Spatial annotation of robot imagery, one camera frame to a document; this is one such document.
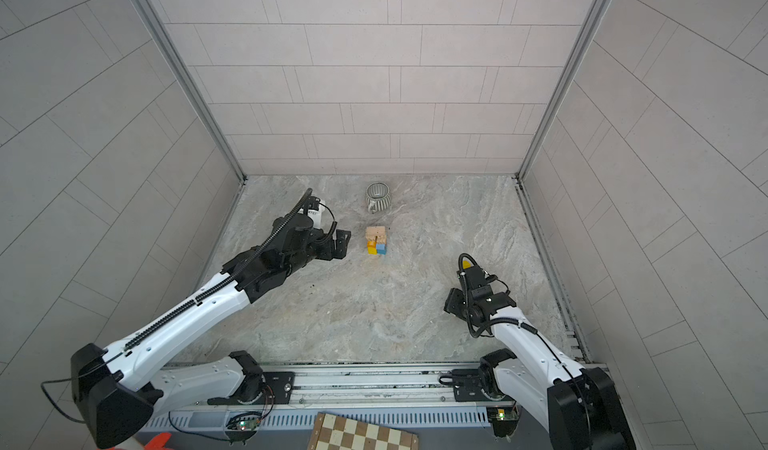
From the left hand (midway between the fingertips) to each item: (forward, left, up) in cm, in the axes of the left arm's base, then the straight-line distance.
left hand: (345, 230), depth 74 cm
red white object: (-42, +36, -17) cm, 58 cm away
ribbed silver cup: (+26, -6, -19) cm, 33 cm away
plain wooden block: (+7, -6, -13) cm, 16 cm away
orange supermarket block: (+6, -5, -19) cm, 21 cm away
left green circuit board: (-39, +20, -19) cm, 48 cm away
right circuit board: (-37, -38, -22) cm, 58 cm away
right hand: (-11, -29, -23) cm, 38 cm away
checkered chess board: (-40, +1, -19) cm, 44 cm away
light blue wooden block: (+5, -8, -19) cm, 21 cm away
